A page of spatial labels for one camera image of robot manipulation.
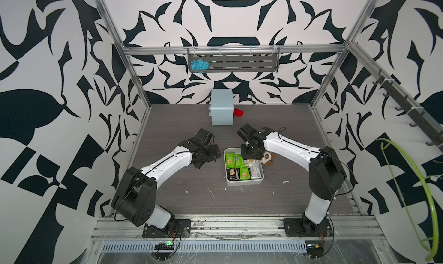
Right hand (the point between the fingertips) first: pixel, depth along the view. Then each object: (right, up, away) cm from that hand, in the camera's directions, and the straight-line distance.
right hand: (243, 153), depth 89 cm
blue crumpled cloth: (-23, +46, +3) cm, 51 cm away
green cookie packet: (-7, -4, +3) cm, 8 cm away
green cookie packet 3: (0, -10, -2) cm, 10 cm away
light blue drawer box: (-11, +24, +13) cm, 29 cm away
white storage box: (-1, -14, -4) cm, 14 cm away
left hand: (-16, 0, -1) cm, 16 cm away
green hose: (+54, -6, -34) cm, 64 cm away
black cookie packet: (-5, -10, -2) cm, 11 cm away
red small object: (-1, +22, +26) cm, 34 cm away
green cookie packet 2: (-2, -5, +5) cm, 7 cm away
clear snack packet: (+5, -9, -2) cm, 11 cm away
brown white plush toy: (+13, -3, +3) cm, 14 cm away
